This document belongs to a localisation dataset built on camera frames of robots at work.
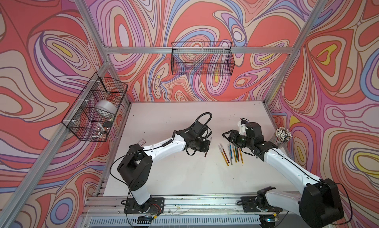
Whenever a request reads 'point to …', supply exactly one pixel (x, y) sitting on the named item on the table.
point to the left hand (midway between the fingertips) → (211, 149)
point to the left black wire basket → (92, 114)
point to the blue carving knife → (230, 152)
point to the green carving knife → (236, 151)
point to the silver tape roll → (106, 107)
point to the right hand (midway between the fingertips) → (225, 139)
